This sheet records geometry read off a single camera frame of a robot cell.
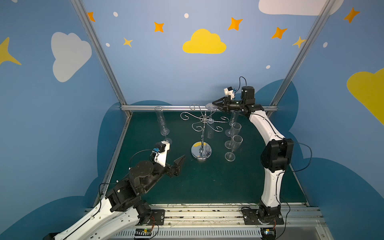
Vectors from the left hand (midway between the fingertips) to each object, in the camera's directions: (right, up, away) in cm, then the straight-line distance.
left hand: (176, 151), depth 64 cm
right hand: (+19, +24, +19) cm, 36 cm away
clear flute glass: (-11, +8, +31) cm, 34 cm away
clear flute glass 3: (+18, +22, +20) cm, 34 cm away
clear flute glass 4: (+34, +17, +32) cm, 50 cm away
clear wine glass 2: (+32, +2, +19) cm, 37 cm away
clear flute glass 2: (-10, +1, +40) cm, 42 cm away
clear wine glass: (+34, +8, +28) cm, 45 cm away
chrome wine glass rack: (+13, -6, +35) cm, 37 cm away
